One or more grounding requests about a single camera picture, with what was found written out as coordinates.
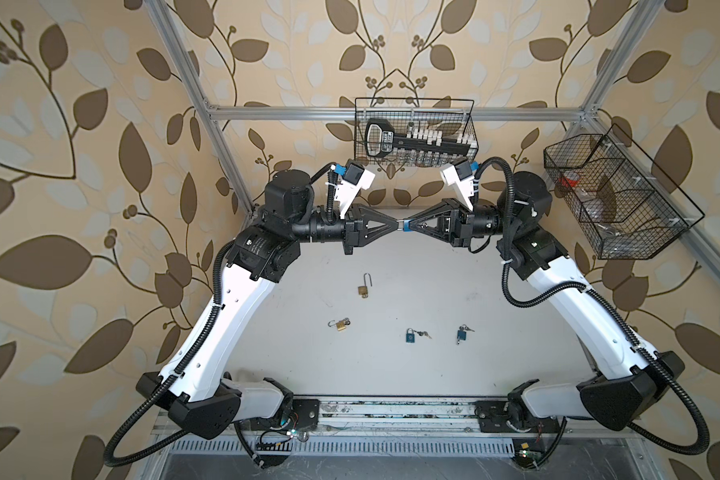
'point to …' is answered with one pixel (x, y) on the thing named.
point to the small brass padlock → (341, 324)
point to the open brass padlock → (363, 290)
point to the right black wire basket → (631, 210)
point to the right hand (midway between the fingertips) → (411, 229)
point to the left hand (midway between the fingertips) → (401, 228)
